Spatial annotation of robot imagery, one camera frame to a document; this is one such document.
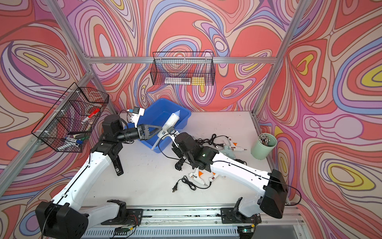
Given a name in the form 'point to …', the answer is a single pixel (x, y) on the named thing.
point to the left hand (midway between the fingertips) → (159, 129)
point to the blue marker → (74, 140)
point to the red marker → (98, 110)
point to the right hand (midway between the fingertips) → (179, 142)
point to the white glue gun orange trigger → (202, 176)
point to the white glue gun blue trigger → (170, 123)
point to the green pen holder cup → (263, 146)
